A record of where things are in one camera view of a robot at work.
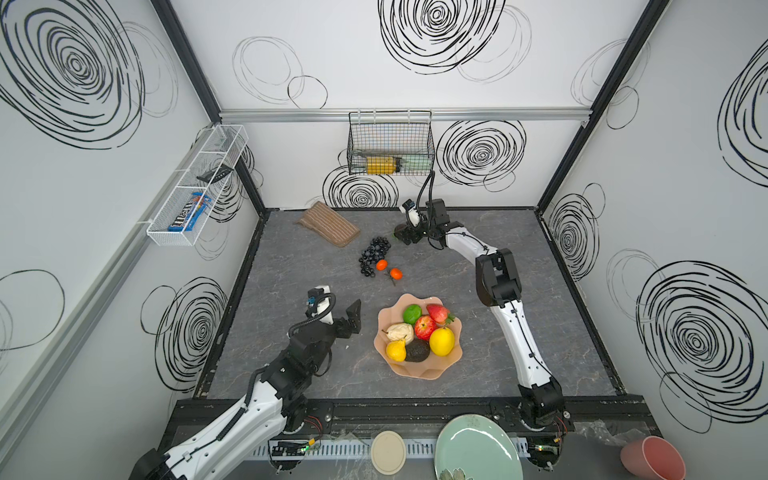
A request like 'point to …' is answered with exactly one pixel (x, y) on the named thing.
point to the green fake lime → (411, 313)
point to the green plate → (473, 447)
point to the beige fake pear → (400, 331)
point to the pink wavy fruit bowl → (433, 366)
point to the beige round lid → (388, 452)
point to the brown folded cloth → (327, 223)
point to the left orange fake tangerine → (381, 265)
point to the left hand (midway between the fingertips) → (348, 301)
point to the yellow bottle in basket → (380, 165)
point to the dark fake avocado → (417, 351)
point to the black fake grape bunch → (373, 254)
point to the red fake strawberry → (439, 314)
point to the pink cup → (655, 458)
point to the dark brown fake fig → (402, 231)
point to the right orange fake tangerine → (396, 274)
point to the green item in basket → (416, 163)
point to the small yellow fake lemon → (397, 350)
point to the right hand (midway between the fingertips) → (403, 224)
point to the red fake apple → (423, 327)
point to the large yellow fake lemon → (442, 341)
